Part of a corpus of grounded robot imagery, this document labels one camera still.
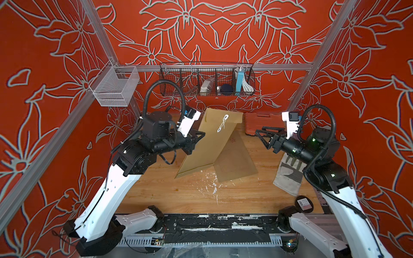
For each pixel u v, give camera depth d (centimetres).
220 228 73
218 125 61
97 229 36
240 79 86
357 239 37
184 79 101
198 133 54
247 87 91
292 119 50
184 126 47
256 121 111
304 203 78
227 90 95
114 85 93
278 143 50
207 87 92
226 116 60
